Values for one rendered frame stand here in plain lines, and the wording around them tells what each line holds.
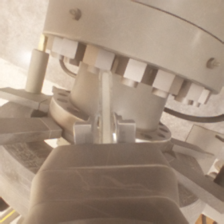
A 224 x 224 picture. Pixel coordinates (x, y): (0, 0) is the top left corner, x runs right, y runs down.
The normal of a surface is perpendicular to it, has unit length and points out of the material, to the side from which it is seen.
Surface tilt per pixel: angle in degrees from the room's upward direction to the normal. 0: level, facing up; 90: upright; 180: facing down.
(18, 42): 0
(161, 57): 6
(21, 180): 37
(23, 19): 0
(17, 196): 19
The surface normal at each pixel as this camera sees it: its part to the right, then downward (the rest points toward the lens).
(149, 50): 0.00, 0.26
